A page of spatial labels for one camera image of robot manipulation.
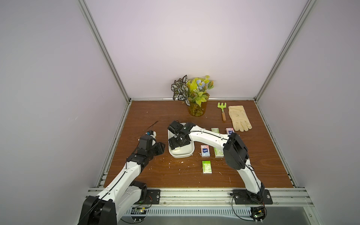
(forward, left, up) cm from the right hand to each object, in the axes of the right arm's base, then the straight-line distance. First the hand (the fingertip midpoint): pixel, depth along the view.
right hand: (174, 142), depth 88 cm
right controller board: (-35, -45, -8) cm, 58 cm away
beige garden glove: (+25, -49, -7) cm, 55 cm away
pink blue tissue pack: (+12, -38, -4) cm, 40 cm away
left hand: (-3, +6, +2) cm, 7 cm away
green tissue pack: (+12, -28, -4) cm, 31 cm away
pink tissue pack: (-4, -19, -3) cm, 20 cm away
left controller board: (-36, +17, -7) cm, 40 cm away
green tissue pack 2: (-14, -20, -4) cm, 25 cm away
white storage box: (-6, -7, -1) cm, 9 cm away
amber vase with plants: (+28, -13, +18) cm, 36 cm away
